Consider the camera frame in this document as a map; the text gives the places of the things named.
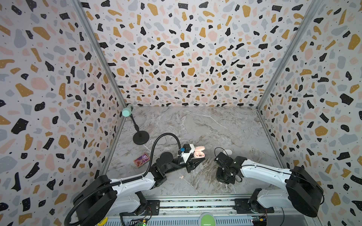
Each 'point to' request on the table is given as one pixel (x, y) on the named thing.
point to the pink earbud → (182, 177)
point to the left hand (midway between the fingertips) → (204, 154)
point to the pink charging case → (198, 153)
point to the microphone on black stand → (142, 137)
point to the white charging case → (228, 151)
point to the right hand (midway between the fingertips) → (216, 178)
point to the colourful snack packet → (142, 160)
